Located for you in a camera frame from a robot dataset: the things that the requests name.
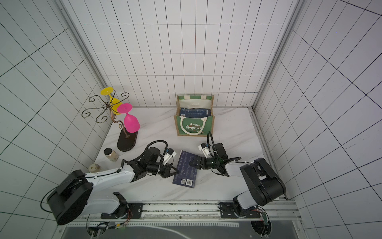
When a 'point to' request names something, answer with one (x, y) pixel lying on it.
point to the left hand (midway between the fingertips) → (175, 174)
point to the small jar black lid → (111, 154)
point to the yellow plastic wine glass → (114, 102)
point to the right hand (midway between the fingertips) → (193, 160)
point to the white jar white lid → (94, 168)
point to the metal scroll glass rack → (126, 141)
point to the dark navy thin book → (187, 176)
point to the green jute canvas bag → (200, 127)
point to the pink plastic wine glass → (131, 124)
